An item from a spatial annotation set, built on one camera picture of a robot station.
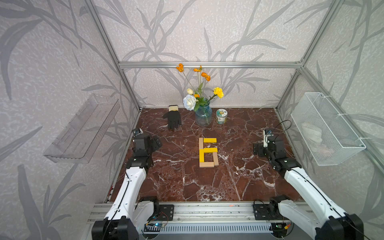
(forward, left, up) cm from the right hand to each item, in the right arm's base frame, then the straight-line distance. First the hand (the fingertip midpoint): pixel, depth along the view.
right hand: (262, 143), depth 84 cm
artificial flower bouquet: (+15, +39, +19) cm, 46 cm away
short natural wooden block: (+8, +35, -13) cm, 38 cm away
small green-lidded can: (+26, +21, -5) cm, 34 cm away
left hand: (+1, +63, +3) cm, 63 cm away
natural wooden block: (-4, +26, -12) cm, 29 cm away
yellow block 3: (-1, +35, -13) cm, 37 cm away
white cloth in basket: (-2, -23, +9) cm, 24 cm away
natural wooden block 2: (-7, +32, -13) cm, 35 cm away
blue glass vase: (+24, +33, -2) cm, 41 cm away
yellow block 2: (+3, +29, -13) cm, 32 cm away
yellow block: (+11, +29, -14) cm, 34 cm away
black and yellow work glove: (+30, +56, -11) cm, 65 cm away
